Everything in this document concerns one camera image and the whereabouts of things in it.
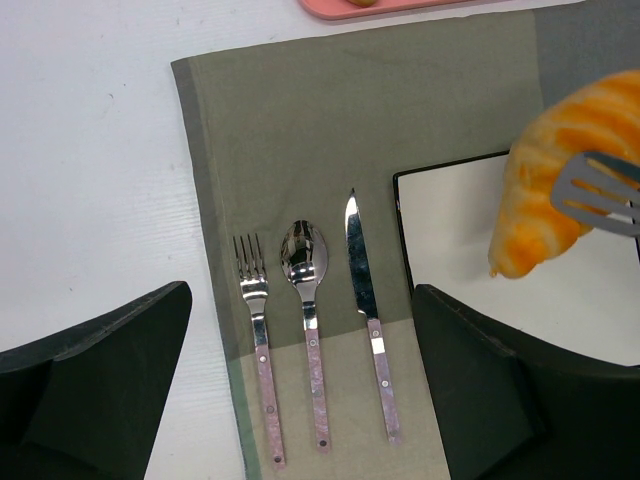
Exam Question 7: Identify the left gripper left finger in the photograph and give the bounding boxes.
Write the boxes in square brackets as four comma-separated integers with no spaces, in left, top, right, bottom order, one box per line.
[1,281,192,480]

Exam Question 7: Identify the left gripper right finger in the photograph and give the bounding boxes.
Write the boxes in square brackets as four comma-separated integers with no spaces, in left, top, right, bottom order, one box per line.
[412,285,639,479]

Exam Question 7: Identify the metal serving tongs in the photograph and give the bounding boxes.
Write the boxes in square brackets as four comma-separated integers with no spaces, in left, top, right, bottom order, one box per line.
[550,151,639,239]

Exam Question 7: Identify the large striped croissant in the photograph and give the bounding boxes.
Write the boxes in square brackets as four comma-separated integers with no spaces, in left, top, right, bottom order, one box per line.
[487,69,640,280]

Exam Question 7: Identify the white square plate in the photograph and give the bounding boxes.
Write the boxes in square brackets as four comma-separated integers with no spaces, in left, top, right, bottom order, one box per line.
[394,153,639,366]

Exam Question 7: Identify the grey green placemat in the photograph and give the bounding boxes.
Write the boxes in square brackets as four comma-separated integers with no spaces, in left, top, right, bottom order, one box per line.
[172,1,639,479]

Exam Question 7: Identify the pink serving tray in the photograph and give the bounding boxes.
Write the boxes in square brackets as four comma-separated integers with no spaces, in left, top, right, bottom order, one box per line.
[298,0,518,21]

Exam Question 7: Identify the small striped croissant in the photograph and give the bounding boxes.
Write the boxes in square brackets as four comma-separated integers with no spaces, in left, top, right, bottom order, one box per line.
[348,0,377,8]

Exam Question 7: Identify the pink handled fork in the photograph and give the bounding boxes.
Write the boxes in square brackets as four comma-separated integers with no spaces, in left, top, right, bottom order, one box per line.
[232,233,286,470]

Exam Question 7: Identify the pink handled knife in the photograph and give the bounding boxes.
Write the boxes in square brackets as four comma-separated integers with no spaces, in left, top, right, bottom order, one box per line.
[344,189,402,445]

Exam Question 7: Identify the pink handled spoon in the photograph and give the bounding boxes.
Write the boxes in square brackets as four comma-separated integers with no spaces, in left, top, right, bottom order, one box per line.
[280,220,331,454]

